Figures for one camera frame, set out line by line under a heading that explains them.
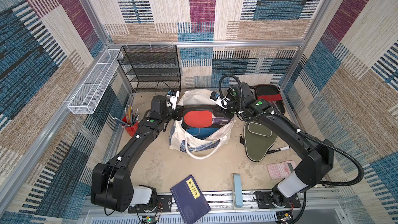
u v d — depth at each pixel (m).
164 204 0.73
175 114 0.73
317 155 0.42
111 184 0.40
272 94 1.15
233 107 0.66
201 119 0.83
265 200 0.73
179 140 0.76
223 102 0.67
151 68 1.09
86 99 0.71
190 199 0.75
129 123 0.94
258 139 0.92
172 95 0.71
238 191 0.73
